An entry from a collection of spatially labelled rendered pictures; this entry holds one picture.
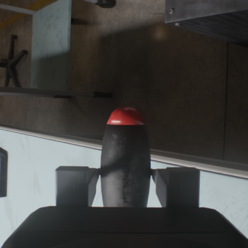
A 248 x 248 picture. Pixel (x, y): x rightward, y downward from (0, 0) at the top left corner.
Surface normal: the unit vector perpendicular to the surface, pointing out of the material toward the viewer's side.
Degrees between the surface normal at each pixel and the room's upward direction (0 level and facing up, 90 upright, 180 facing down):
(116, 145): 29
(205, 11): 0
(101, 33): 0
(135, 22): 0
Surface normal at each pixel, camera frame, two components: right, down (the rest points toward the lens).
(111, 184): -0.52, 0.08
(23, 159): -0.77, 0.00
